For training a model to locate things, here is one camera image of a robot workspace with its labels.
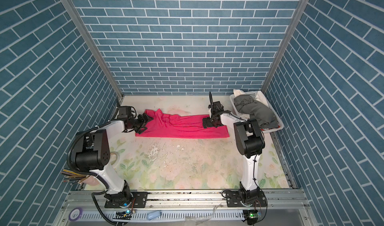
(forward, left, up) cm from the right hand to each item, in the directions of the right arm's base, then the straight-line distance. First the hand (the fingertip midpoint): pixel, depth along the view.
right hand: (209, 121), depth 103 cm
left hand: (-7, +38, +6) cm, 39 cm away
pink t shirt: (-6, +31, +1) cm, 31 cm away
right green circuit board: (-52, -22, -3) cm, 56 cm away
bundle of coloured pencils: (-45, +63, +12) cm, 78 cm away
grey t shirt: (+2, -32, +10) cm, 34 cm away
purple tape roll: (-59, +59, -1) cm, 83 cm away
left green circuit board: (-56, +39, -3) cm, 69 cm away
